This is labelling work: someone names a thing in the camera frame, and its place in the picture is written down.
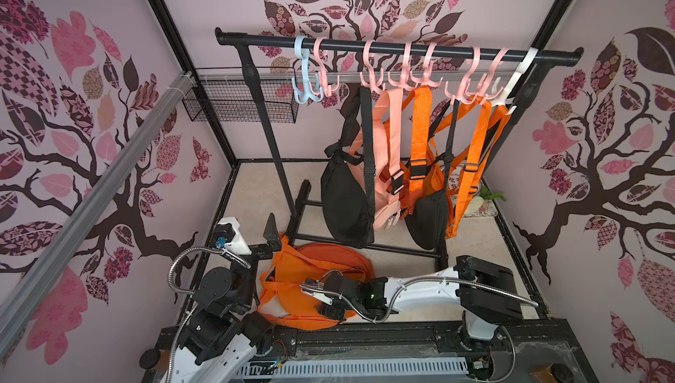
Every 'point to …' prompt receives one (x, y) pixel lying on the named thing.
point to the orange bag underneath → (282, 299)
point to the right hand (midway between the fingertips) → (316, 296)
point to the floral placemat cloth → (487, 209)
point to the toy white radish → (476, 202)
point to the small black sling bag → (426, 220)
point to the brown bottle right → (553, 372)
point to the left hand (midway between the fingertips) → (258, 222)
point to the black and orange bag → (347, 188)
